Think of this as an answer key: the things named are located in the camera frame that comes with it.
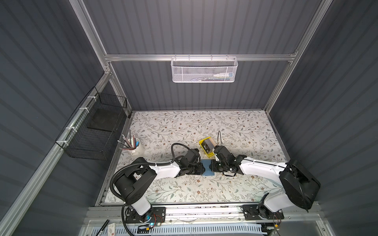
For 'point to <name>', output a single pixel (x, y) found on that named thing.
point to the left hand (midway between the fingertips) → (206, 173)
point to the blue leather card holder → (206, 163)
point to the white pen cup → (138, 152)
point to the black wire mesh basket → (89, 133)
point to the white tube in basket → (220, 77)
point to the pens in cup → (133, 143)
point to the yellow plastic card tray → (207, 154)
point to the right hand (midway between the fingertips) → (210, 166)
